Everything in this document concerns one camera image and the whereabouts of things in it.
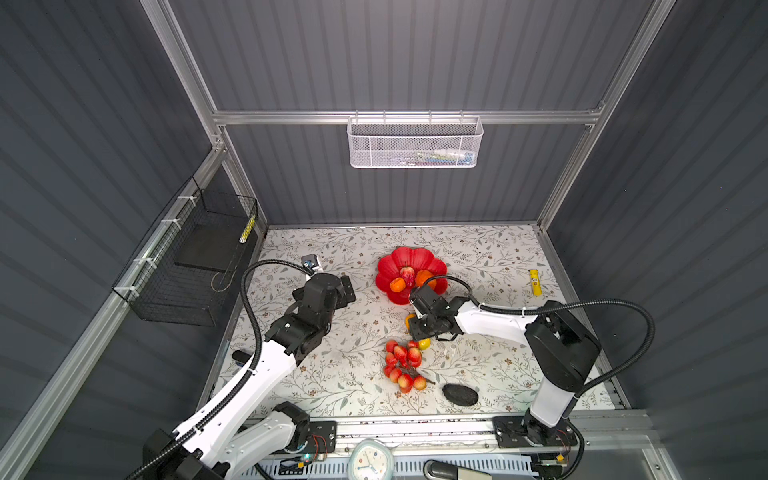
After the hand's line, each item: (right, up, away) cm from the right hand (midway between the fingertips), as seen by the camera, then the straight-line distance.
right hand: (416, 331), depth 91 cm
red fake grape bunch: (-5, -7, -8) cm, 12 cm away
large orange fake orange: (+3, +16, +7) cm, 18 cm away
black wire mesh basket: (-60, +19, -19) cm, 66 cm away
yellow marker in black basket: (-48, +30, -10) cm, 57 cm away
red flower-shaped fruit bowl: (+2, +22, +17) cm, 28 cm away
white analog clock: (-13, -24, -23) cm, 35 cm away
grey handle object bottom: (+3, -24, -26) cm, 35 cm away
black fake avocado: (+10, -13, -15) cm, 22 cm away
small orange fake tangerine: (-6, +14, +7) cm, 17 cm away
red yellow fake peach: (-2, +17, +10) cm, 20 cm away
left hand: (-24, +17, -14) cm, 32 cm away
